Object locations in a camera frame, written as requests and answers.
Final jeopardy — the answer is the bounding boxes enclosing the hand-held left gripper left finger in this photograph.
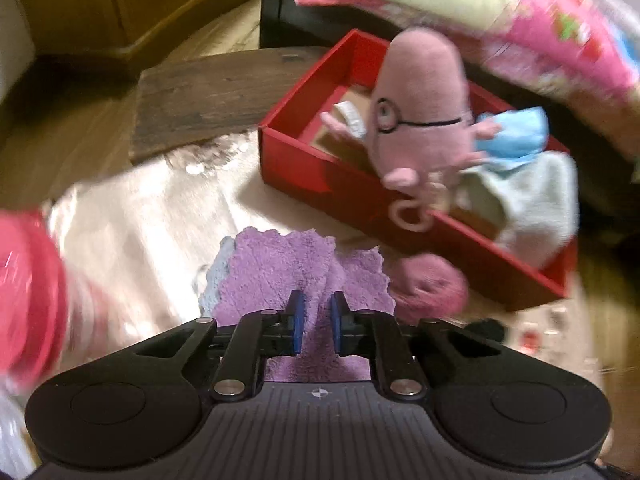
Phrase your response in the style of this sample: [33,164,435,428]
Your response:
[131,289,307,404]

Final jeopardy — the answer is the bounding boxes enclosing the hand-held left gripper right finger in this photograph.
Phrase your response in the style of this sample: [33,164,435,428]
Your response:
[327,290,504,402]

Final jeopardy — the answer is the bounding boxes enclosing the purple fluffy towel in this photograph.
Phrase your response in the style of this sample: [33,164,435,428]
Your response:
[212,227,396,385]

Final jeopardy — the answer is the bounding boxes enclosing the pale blue cloth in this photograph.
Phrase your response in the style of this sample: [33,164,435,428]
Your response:
[197,235,237,314]

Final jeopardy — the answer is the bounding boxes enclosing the pink knitted yarn ball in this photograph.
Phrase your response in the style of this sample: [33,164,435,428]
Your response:
[387,252,471,324]

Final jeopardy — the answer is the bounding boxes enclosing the red cardboard box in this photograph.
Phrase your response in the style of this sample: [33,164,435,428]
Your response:
[257,29,579,314]

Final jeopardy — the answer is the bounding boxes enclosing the light green towel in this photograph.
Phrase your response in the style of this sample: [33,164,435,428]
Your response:
[450,150,581,271]

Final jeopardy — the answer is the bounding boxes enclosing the pink pig plush with glasses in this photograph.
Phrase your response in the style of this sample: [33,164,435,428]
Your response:
[320,27,489,234]

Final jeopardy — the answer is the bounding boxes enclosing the blue face mask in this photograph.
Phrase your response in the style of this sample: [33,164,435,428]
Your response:
[472,106,549,171]

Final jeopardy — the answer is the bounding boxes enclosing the dark wooden board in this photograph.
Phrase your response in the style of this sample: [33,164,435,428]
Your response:
[129,46,334,166]

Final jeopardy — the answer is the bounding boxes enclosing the pink lid plastic jar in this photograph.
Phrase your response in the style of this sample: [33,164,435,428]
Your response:
[0,207,69,392]

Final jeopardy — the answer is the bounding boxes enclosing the clear plastic bottle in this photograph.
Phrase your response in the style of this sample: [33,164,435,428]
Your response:
[0,390,37,476]

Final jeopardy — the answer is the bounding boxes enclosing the wooden desk cabinet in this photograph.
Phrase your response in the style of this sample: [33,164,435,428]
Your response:
[10,0,266,79]

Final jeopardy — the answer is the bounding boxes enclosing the pink cartoon quilt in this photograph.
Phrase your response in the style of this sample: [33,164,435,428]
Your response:
[292,0,640,127]

